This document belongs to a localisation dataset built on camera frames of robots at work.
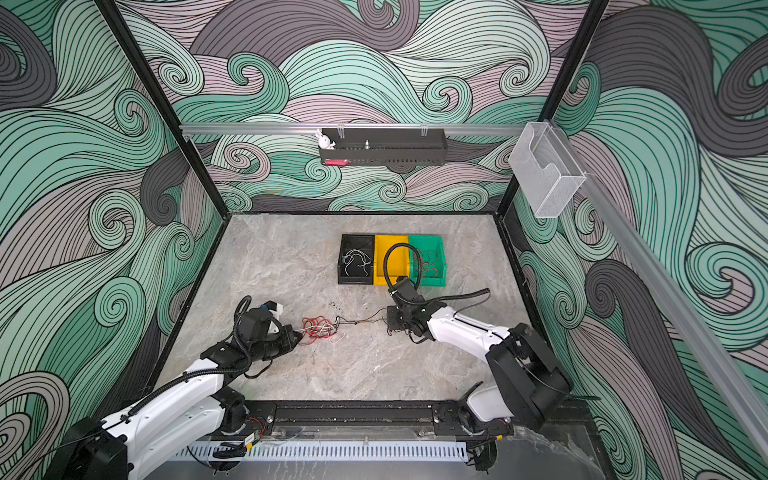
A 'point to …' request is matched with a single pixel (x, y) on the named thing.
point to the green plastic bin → (437, 244)
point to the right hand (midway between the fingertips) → (393, 316)
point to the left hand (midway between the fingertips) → (303, 333)
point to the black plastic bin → (356, 259)
